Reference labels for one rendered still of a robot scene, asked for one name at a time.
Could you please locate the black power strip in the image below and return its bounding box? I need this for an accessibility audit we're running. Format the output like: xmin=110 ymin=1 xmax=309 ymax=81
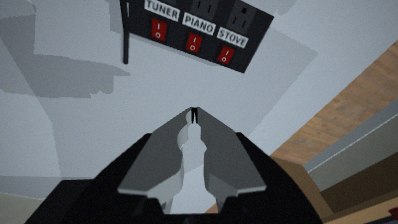
xmin=120 ymin=0 xmax=274 ymax=74

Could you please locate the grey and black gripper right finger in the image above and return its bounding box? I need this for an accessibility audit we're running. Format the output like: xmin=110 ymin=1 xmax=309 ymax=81
xmin=195 ymin=107 xmax=323 ymax=224

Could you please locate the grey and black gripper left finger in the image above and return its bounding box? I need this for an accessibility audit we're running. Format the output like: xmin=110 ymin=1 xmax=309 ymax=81
xmin=59 ymin=107 xmax=195 ymax=224

